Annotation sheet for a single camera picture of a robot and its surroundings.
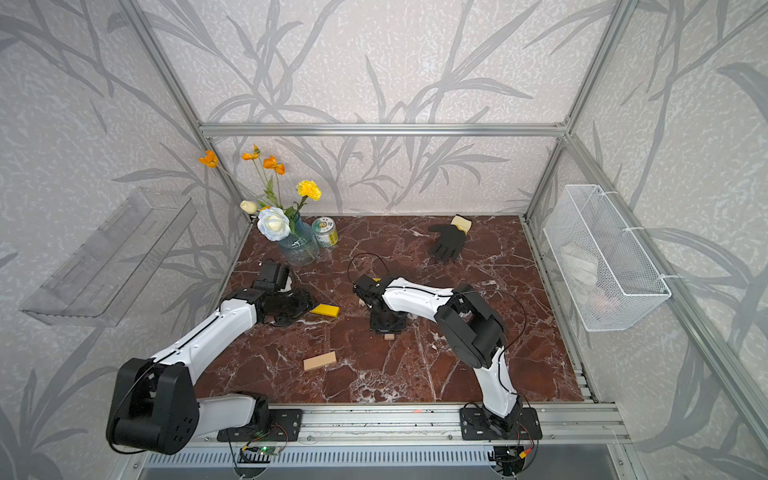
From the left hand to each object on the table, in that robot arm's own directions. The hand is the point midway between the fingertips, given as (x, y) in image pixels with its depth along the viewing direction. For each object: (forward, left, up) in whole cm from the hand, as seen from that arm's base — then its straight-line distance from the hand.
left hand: (313, 305), depth 87 cm
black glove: (+34, -46, -8) cm, 58 cm away
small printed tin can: (+30, +1, 0) cm, 30 cm away
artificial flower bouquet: (+44, +24, +12) cm, 52 cm away
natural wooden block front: (-13, -3, -8) cm, 16 cm away
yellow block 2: (0, -19, +15) cm, 25 cm away
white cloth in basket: (+3, -72, +17) cm, 74 cm away
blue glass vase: (+24, +9, -3) cm, 26 cm away
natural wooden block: (-7, -23, -5) cm, 24 cm away
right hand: (-4, -21, -8) cm, 22 cm away
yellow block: (+2, -3, -7) cm, 8 cm away
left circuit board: (-34, +6, -8) cm, 36 cm away
